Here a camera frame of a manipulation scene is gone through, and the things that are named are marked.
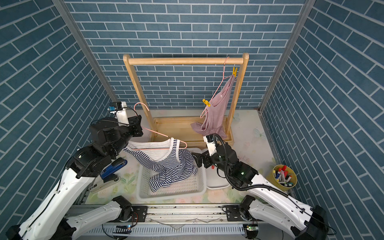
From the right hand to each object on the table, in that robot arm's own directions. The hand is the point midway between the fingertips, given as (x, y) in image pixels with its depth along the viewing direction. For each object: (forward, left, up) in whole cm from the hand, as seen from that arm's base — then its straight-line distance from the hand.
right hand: (201, 150), depth 72 cm
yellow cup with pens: (-6, -41, -10) cm, 43 cm away
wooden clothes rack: (+29, +30, -23) cm, 47 cm away
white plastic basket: (-11, +4, -22) cm, 25 cm away
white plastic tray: (-8, -7, -18) cm, 21 cm away
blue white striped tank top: (-5, +17, +1) cm, 17 cm away
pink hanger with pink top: (+26, -8, +4) cm, 27 cm away
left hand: (+3, +24, +18) cm, 30 cm away
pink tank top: (+23, -7, -3) cm, 24 cm away
